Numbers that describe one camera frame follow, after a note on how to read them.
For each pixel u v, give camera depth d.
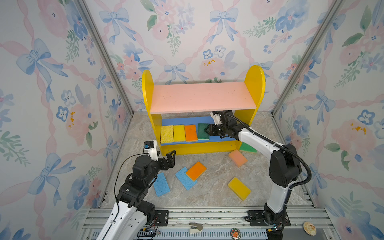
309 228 0.72
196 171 0.88
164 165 0.64
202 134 0.88
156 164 0.63
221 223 0.74
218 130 0.78
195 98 0.72
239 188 0.83
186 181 0.85
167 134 0.88
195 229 0.70
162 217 0.75
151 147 0.61
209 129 0.84
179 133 0.88
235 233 0.70
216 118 0.82
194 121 0.95
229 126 0.70
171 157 0.65
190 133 0.89
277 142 0.52
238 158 0.95
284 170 0.49
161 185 0.83
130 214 0.47
